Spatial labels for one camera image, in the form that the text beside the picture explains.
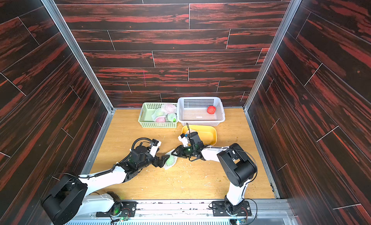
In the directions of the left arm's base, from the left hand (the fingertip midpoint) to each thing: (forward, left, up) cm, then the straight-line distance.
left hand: (165, 153), depth 85 cm
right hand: (+3, -6, -4) cm, 8 cm away
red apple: (+39, -32, -2) cm, 50 cm away
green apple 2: (+30, -1, -2) cm, 30 cm away
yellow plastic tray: (+20, -28, -8) cm, 35 cm away
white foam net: (+1, -2, -2) cm, 3 cm away
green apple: (-4, -3, -2) cm, 6 cm away
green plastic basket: (+31, +19, -7) cm, 37 cm away
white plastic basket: (+43, -17, -8) cm, 47 cm away
